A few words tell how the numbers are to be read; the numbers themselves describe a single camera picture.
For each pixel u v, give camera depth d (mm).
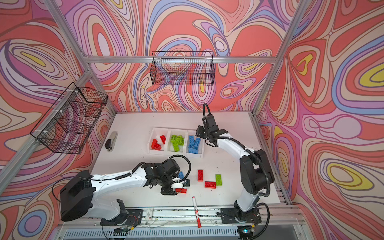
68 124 693
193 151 941
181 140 995
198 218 730
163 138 1011
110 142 977
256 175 467
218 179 861
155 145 962
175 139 986
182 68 981
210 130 691
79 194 412
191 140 983
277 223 755
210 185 838
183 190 803
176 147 984
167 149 934
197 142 962
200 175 861
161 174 628
